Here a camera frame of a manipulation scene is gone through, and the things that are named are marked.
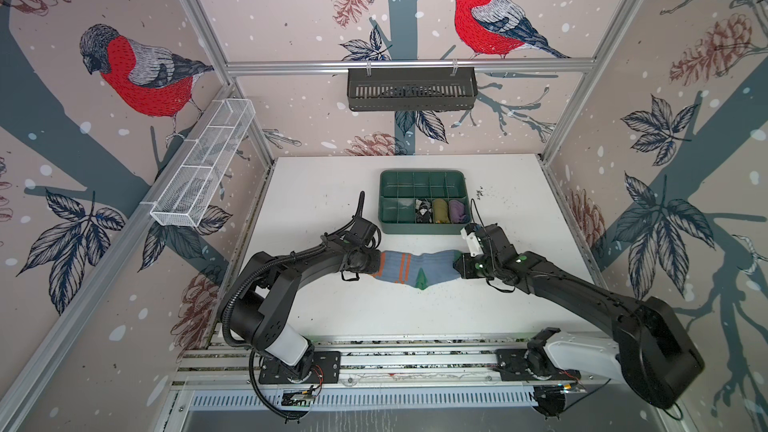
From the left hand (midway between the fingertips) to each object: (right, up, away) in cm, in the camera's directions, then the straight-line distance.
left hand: (375, 264), depth 90 cm
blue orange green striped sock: (+8, -1, 0) cm, 8 cm away
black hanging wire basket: (+12, +58, +16) cm, 62 cm away
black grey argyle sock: (+16, +16, +6) cm, 23 cm away
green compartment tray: (+7, +22, +25) cm, 34 cm away
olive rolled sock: (+21, +16, +7) cm, 27 cm away
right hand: (+23, 0, -5) cm, 23 cm away
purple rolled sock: (+27, +16, +7) cm, 32 cm away
